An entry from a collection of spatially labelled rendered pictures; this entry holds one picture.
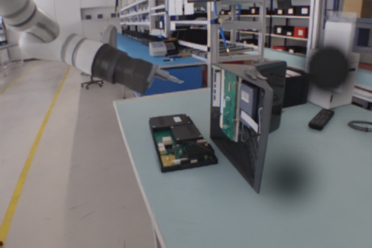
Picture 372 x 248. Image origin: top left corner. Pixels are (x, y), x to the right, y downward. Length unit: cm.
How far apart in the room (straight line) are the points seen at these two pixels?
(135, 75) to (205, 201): 27
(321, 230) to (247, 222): 13
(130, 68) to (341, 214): 48
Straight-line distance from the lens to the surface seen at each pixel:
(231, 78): 53
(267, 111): 40
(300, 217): 46
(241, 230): 42
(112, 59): 50
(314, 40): 117
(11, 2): 50
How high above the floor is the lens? 131
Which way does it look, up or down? 21 degrees down
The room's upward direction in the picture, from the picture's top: 1 degrees counter-clockwise
